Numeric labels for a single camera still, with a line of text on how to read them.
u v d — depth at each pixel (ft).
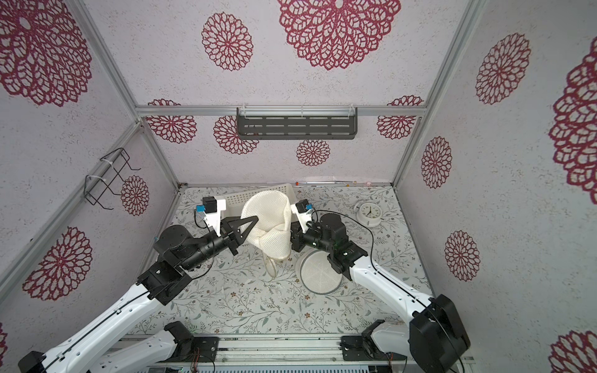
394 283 1.57
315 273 2.72
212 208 1.71
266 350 2.46
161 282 1.59
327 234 2.01
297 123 3.04
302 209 2.09
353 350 2.39
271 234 2.03
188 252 1.70
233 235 1.76
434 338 1.29
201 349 2.41
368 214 3.40
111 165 2.57
